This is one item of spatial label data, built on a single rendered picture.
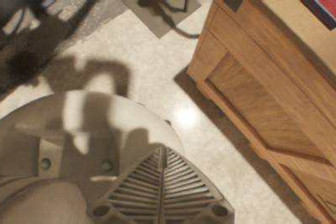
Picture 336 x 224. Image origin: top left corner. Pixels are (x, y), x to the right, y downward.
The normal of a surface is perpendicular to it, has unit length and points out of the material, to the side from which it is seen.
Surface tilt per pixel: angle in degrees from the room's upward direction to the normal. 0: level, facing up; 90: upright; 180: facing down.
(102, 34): 0
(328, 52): 0
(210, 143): 0
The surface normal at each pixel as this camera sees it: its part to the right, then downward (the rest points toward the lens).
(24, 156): 0.95, 0.03
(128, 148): 0.00, -0.09
